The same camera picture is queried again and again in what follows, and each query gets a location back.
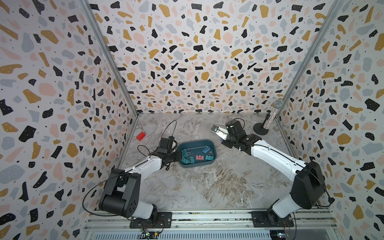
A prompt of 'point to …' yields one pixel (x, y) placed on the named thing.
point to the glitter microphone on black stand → (262, 128)
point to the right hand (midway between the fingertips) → (224, 133)
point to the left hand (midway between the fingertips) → (182, 154)
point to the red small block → (140, 136)
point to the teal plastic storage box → (197, 152)
